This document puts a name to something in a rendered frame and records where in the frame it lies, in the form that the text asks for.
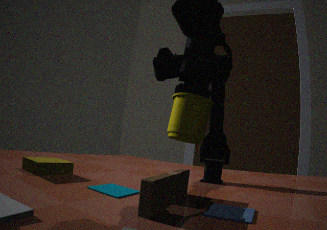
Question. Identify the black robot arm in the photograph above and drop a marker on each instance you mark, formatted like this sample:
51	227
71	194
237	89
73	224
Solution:
199	20

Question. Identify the yellow cup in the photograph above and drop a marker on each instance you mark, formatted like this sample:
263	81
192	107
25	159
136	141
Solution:
189	117

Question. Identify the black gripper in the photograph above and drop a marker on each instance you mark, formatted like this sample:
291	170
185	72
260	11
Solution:
201	69

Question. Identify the yellow flat box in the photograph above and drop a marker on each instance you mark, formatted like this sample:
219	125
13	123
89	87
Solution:
47	166

